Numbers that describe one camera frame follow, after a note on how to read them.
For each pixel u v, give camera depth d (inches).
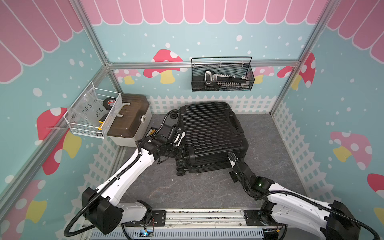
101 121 25.0
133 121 36.0
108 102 31.3
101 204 15.1
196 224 29.2
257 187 23.2
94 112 27.5
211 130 32.9
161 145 21.0
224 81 34.4
